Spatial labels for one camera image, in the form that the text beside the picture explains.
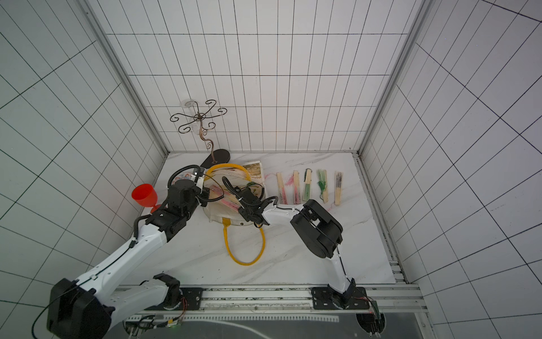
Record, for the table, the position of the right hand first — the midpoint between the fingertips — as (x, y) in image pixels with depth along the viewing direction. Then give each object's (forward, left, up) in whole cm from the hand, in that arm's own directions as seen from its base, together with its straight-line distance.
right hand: (250, 198), depth 98 cm
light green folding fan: (+6, -27, -2) cm, 27 cm away
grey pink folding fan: (+10, -43, -2) cm, 44 cm away
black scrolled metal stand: (+24, +23, +29) cm, 44 cm away
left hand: (-6, +18, +17) cm, 25 cm away
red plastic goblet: (-10, +40, +14) cm, 44 cm away
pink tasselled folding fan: (+13, -21, -2) cm, 25 cm away
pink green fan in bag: (-15, +3, +23) cm, 28 cm away
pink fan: (+7, -15, -3) cm, 16 cm away
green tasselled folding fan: (+12, -35, -1) cm, 37 cm away
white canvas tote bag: (-10, +5, +25) cm, 27 cm away
